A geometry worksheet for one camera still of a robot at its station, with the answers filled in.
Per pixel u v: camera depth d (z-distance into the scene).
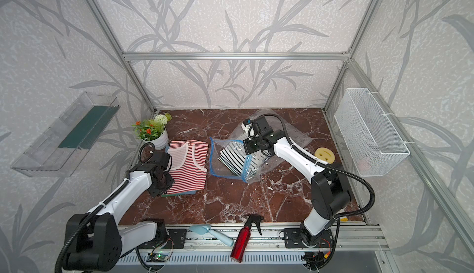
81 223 0.40
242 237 0.72
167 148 0.97
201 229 0.75
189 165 0.91
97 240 0.40
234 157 0.96
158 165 0.69
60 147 0.64
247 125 0.77
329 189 0.44
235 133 1.04
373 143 0.62
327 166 0.46
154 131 0.92
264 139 0.64
